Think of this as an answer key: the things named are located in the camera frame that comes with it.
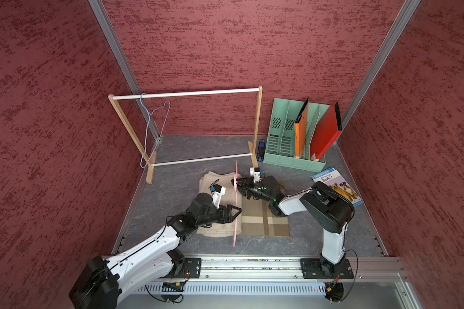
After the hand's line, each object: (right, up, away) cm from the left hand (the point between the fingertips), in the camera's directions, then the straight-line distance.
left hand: (235, 214), depth 77 cm
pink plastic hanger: (0, +14, -6) cm, 15 cm away
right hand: (-2, +11, +8) cm, 14 cm away
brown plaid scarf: (+10, -5, +8) cm, 14 cm away
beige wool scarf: (-4, -7, +2) cm, 9 cm away
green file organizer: (+28, +32, +40) cm, 59 cm away
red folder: (+48, +37, +24) cm, 65 cm away
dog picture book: (+52, +13, +23) cm, 58 cm away
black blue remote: (+15, +27, +36) cm, 47 cm away
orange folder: (+30, +36, +10) cm, 48 cm away
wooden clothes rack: (-49, +21, +29) cm, 61 cm away
